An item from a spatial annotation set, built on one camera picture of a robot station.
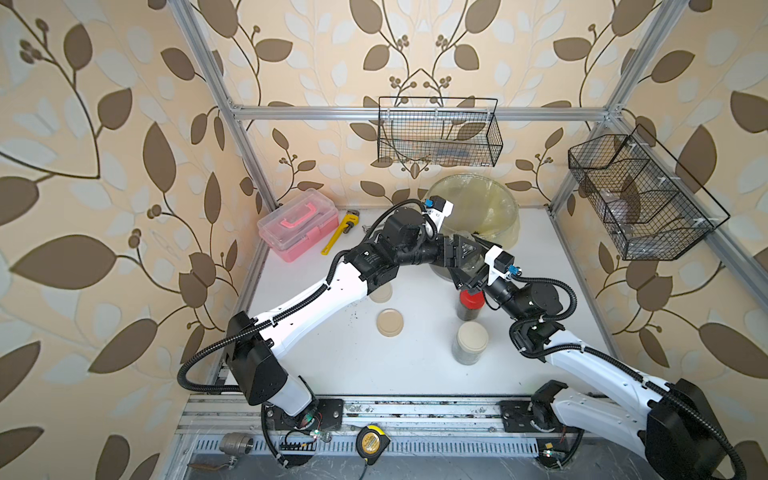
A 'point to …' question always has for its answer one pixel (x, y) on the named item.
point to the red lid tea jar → (470, 306)
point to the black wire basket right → (650, 207)
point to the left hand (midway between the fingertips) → (466, 241)
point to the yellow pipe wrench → (345, 226)
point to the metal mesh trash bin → (482, 206)
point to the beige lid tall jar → (471, 340)
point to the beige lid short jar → (471, 265)
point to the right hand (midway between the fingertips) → (457, 247)
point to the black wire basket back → (448, 131)
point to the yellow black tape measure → (371, 443)
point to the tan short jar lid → (389, 322)
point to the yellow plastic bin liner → (481, 207)
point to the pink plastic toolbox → (299, 225)
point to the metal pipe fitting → (236, 443)
